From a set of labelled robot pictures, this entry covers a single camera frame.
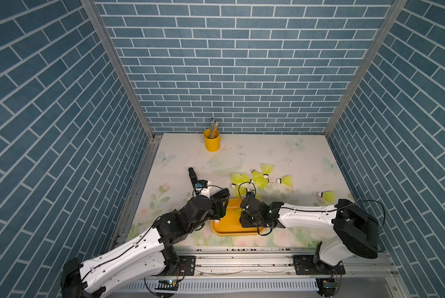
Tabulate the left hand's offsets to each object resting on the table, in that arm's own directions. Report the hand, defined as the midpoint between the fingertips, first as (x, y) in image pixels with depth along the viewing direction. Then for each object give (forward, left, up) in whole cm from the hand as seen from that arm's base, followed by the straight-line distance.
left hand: (228, 204), depth 73 cm
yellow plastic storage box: (-1, -1, -20) cm, 20 cm away
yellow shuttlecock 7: (+14, -13, -15) cm, 24 cm away
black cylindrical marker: (+21, +18, -13) cm, 31 cm away
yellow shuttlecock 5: (+20, -5, -13) cm, 25 cm away
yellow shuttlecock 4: (+21, -17, -16) cm, 32 cm away
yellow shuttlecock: (+13, -52, -17) cm, 56 cm away
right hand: (-1, -6, -15) cm, 17 cm away
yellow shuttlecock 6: (+15, -8, -14) cm, 22 cm away
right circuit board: (-25, -40, -17) cm, 50 cm away
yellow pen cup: (+44, +10, -13) cm, 47 cm away
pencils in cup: (+47, +9, -2) cm, 48 cm away
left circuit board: (-24, +23, -21) cm, 39 cm away
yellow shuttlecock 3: (+27, -21, -15) cm, 38 cm away
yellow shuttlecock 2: (+20, -31, -14) cm, 40 cm away
